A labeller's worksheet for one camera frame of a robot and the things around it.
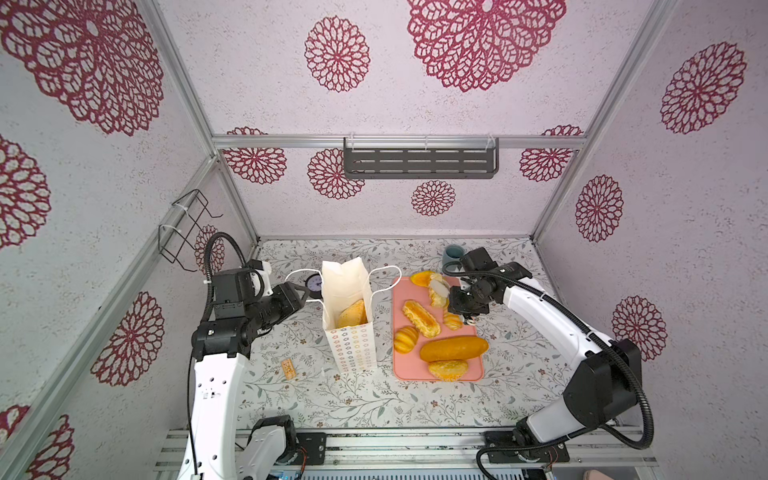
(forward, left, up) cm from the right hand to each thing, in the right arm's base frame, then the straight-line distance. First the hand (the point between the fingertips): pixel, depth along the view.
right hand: (451, 303), depth 83 cm
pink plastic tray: (-12, +11, -16) cm, 23 cm away
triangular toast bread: (+1, +29, -9) cm, 30 cm away
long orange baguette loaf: (-8, -1, -11) cm, 14 cm away
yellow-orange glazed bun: (+17, +7, -11) cm, 21 cm away
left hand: (-8, +38, +12) cm, 40 cm away
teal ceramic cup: (+25, -4, -6) cm, 26 cm away
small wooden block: (-15, +46, -13) cm, 50 cm away
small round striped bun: (-5, +13, -12) cm, 18 cm away
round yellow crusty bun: (-15, +1, -10) cm, 18 cm away
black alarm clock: (-2, +37, +10) cm, 38 cm away
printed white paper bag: (+2, +30, +6) cm, 30 cm away
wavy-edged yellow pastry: (+2, +7, -12) cm, 14 cm away
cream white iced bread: (+6, +3, -3) cm, 7 cm away
